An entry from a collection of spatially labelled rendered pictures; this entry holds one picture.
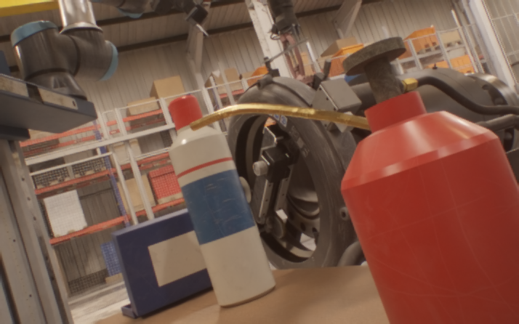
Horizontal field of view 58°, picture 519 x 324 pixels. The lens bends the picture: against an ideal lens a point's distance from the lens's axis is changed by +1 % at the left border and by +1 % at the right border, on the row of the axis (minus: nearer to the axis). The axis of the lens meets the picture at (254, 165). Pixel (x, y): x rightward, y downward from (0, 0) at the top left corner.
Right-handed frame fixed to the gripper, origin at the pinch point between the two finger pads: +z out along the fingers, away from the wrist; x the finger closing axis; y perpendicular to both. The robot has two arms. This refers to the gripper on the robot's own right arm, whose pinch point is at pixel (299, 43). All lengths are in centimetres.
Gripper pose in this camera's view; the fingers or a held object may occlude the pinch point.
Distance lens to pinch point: 164.0
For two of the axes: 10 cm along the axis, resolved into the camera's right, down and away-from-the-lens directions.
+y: -6.3, 2.1, 7.4
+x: -7.2, 2.1, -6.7
